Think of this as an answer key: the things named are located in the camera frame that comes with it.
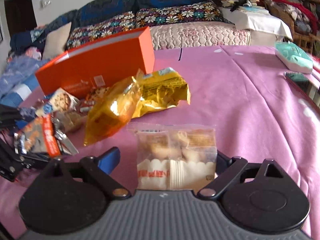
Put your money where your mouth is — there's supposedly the orange silver snack packet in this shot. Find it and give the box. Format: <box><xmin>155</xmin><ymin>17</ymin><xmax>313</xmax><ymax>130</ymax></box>
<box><xmin>14</xmin><ymin>114</ymin><xmax>78</xmax><ymax>160</ymax></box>

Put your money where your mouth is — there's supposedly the clear biscuit snack packet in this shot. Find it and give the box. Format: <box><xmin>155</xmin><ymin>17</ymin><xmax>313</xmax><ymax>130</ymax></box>
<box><xmin>128</xmin><ymin>123</ymin><xmax>217</xmax><ymax>193</ymax></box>

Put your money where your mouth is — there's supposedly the gold foil snack bag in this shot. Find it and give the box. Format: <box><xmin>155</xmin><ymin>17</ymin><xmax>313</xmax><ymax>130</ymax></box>
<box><xmin>84</xmin><ymin>67</ymin><xmax>191</xmax><ymax>146</ymax></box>

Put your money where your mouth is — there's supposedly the cookie picture snack packet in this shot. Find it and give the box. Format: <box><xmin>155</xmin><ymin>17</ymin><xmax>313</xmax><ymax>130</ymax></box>
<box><xmin>35</xmin><ymin>88</ymin><xmax>79</xmax><ymax>116</ymax></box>

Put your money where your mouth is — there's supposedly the pink tablecloth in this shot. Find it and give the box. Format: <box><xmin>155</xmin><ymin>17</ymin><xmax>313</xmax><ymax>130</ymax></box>
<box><xmin>1</xmin><ymin>46</ymin><xmax>319</xmax><ymax>239</ymax></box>

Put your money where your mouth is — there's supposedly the blue striped blanket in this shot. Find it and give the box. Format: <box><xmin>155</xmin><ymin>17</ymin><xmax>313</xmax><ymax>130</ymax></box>
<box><xmin>1</xmin><ymin>56</ymin><xmax>50</xmax><ymax>107</ymax></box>

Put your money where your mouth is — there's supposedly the orange cardboard box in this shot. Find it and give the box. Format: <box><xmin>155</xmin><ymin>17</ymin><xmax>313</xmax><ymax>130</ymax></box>
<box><xmin>35</xmin><ymin>27</ymin><xmax>155</xmax><ymax>99</ymax></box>

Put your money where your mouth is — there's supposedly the teal tissue pack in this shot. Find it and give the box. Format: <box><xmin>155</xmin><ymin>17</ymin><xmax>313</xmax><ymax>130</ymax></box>
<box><xmin>274</xmin><ymin>42</ymin><xmax>313</xmax><ymax>74</ymax></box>

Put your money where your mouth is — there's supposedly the floral cushion left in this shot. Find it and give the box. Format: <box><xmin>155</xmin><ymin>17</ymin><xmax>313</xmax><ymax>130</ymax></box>
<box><xmin>66</xmin><ymin>11</ymin><xmax>135</xmax><ymax>50</ymax></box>

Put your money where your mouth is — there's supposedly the floral cushion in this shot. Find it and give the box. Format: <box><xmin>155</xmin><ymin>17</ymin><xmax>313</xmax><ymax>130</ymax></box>
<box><xmin>66</xmin><ymin>11</ymin><xmax>135</xmax><ymax>50</ymax></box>
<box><xmin>135</xmin><ymin>0</ymin><xmax>225</xmax><ymax>28</ymax></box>

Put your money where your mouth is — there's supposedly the beige pillow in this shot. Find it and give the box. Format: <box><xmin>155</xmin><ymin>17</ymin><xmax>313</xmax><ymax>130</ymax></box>
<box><xmin>42</xmin><ymin>22</ymin><xmax>72</xmax><ymax>60</ymax></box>

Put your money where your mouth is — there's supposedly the white cloth covered side table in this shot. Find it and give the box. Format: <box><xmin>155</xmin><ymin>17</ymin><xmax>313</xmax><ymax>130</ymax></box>
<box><xmin>220</xmin><ymin>7</ymin><xmax>292</xmax><ymax>47</ymax></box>

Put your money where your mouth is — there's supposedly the floral cushion right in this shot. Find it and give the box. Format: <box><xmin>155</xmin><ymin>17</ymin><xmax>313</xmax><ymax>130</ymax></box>
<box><xmin>135</xmin><ymin>0</ymin><xmax>225</xmax><ymax>28</ymax></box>

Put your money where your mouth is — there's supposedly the blue patterned back cushion left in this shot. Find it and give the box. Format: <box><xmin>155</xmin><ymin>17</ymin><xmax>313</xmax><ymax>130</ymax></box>
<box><xmin>72</xmin><ymin>0</ymin><xmax>135</xmax><ymax>29</ymax></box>

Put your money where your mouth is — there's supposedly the red garment on chair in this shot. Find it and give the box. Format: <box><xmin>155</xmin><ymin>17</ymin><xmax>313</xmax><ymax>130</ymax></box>
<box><xmin>260</xmin><ymin>0</ymin><xmax>319</xmax><ymax>35</ymax></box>

